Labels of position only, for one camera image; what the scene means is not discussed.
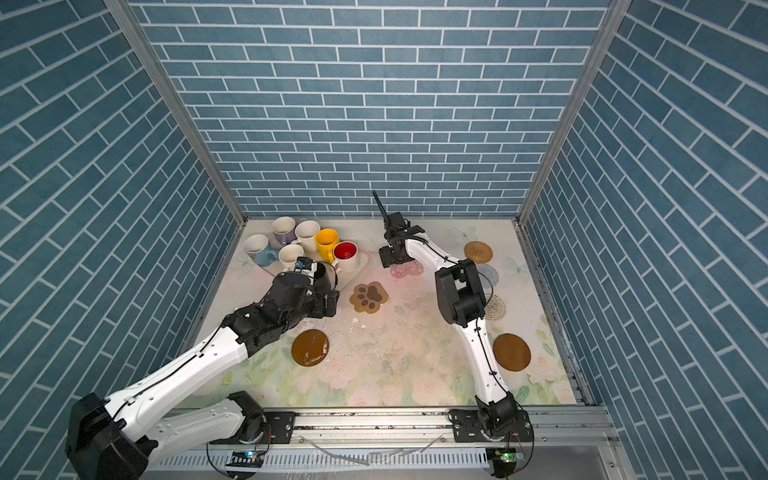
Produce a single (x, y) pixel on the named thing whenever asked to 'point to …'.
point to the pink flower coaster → (405, 269)
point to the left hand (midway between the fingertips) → (332, 293)
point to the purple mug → (284, 230)
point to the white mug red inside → (345, 256)
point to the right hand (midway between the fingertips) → (395, 258)
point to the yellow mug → (326, 240)
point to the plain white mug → (287, 256)
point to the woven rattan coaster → (478, 251)
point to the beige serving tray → (344, 279)
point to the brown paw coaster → (368, 298)
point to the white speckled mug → (306, 232)
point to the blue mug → (257, 247)
